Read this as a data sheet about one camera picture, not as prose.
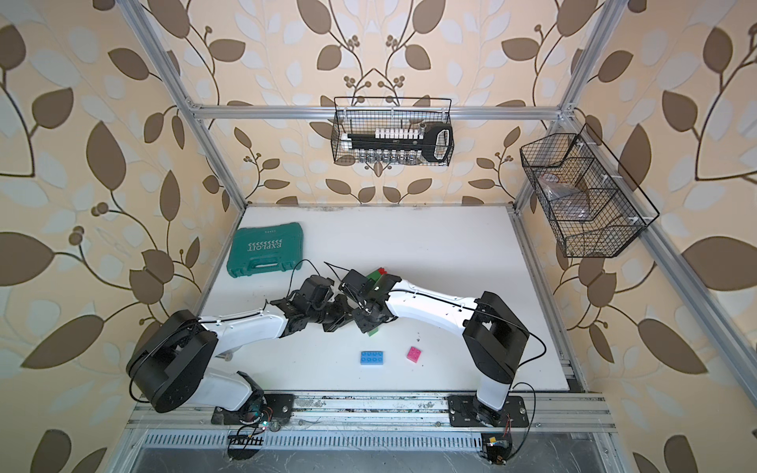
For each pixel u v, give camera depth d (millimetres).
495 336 444
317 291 705
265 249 1019
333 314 784
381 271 982
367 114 912
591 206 737
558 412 756
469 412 732
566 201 695
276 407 741
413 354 825
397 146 845
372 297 597
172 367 433
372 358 823
